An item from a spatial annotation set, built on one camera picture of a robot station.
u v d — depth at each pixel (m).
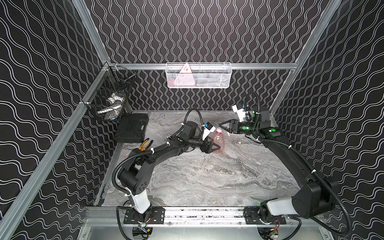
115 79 0.99
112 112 0.74
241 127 0.67
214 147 0.77
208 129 0.75
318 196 0.41
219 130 0.76
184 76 0.90
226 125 0.74
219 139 0.78
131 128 1.03
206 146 0.74
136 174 0.47
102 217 0.76
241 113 0.69
